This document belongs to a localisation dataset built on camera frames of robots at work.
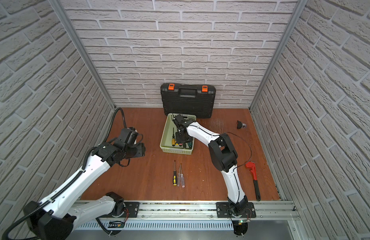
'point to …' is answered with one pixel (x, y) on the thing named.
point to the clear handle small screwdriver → (178, 178)
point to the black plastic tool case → (188, 99)
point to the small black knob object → (239, 125)
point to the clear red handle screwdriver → (182, 182)
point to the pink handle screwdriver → (180, 144)
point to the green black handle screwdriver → (190, 144)
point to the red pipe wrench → (249, 164)
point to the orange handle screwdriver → (176, 144)
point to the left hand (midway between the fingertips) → (141, 147)
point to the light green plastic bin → (168, 141)
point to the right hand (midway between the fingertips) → (181, 139)
